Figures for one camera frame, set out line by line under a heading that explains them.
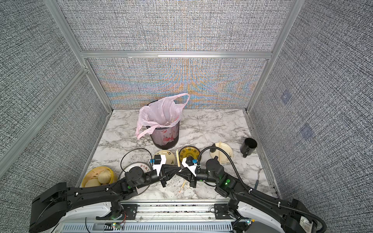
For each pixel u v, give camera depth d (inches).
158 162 23.0
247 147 35.4
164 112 37.0
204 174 24.4
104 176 30.7
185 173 25.2
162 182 23.6
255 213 21.8
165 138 33.7
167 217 28.8
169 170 24.7
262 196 19.7
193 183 24.6
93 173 32.9
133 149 38.4
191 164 23.8
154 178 24.2
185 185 32.3
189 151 37.2
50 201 17.9
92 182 30.8
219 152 23.6
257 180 32.8
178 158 24.3
